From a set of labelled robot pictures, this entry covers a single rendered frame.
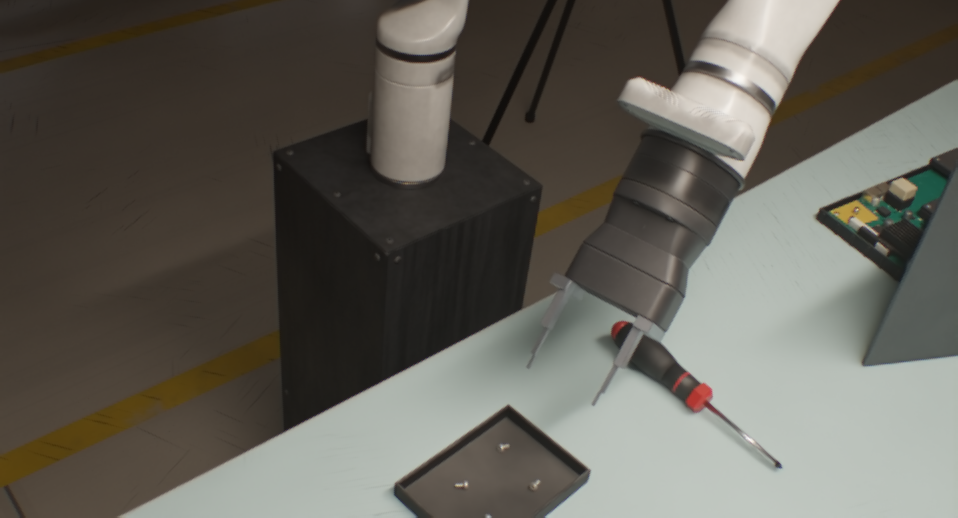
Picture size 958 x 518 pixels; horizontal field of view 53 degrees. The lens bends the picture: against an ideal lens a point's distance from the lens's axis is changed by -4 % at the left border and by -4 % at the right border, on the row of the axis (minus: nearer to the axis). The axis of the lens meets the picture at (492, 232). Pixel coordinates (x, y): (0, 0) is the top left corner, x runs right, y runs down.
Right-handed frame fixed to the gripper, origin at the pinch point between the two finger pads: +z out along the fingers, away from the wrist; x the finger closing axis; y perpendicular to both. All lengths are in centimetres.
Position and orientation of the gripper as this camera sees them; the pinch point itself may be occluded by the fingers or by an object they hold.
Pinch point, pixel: (560, 385)
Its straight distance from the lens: 65.7
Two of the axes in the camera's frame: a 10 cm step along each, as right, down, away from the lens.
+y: 3.3, 2.3, 9.2
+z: -4.8, 8.8, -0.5
